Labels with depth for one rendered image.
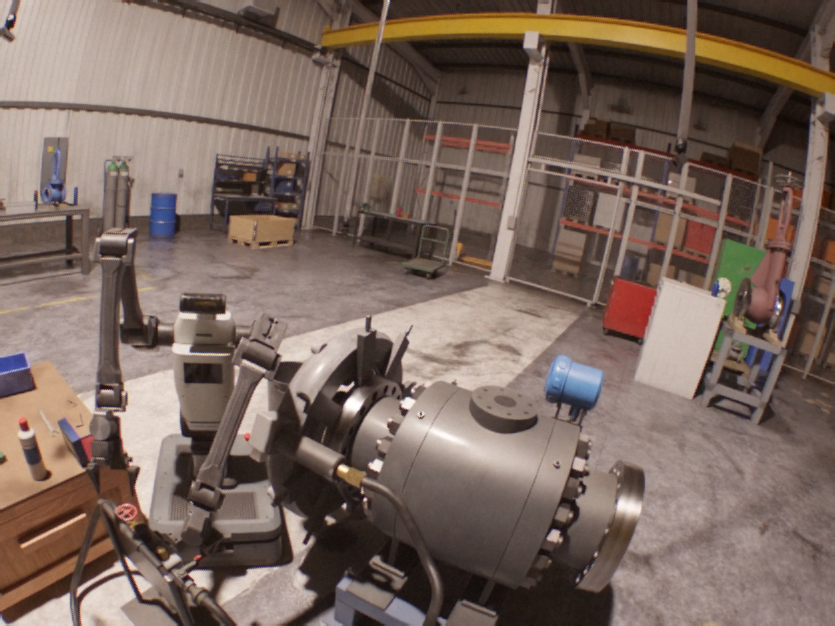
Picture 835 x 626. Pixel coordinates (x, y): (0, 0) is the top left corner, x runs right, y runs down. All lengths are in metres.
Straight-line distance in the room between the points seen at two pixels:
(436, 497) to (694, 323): 3.97
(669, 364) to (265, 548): 4.24
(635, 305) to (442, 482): 5.49
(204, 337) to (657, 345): 4.30
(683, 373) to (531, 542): 3.91
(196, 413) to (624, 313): 5.78
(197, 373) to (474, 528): 1.02
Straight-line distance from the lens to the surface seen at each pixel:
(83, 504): 1.75
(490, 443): 1.19
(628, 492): 1.28
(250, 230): 8.26
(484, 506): 1.16
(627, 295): 6.36
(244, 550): 1.74
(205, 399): 1.56
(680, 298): 4.72
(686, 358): 4.85
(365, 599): 1.46
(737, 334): 4.72
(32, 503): 1.64
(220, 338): 1.54
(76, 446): 1.61
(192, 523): 1.07
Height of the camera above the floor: 1.47
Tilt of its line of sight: 16 degrees down
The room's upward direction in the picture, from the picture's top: 10 degrees clockwise
